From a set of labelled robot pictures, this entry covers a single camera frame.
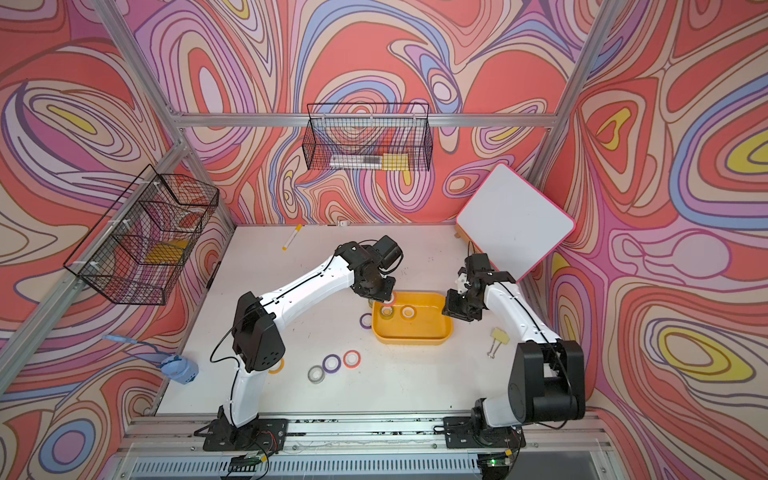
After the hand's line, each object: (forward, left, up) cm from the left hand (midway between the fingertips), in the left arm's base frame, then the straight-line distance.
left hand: (389, 297), depth 84 cm
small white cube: (+41, +18, -10) cm, 46 cm away
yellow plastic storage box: (-1, -9, -13) cm, 16 cm away
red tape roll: (+1, -6, -11) cm, 13 cm away
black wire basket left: (+3, +63, +17) cm, 65 cm away
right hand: (-5, -18, -5) cm, 19 cm away
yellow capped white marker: (+37, +38, -11) cm, 54 cm away
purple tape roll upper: (-1, +9, -13) cm, 15 cm away
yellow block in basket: (+1, +54, +18) cm, 57 cm away
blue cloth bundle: (-18, +56, -6) cm, 59 cm away
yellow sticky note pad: (-6, -34, -13) cm, 37 cm away
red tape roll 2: (-13, +11, -13) cm, 22 cm away
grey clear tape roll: (-17, +21, -13) cm, 30 cm away
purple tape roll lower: (-14, +17, -13) cm, 26 cm away
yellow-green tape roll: (+2, +1, -12) cm, 12 cm away
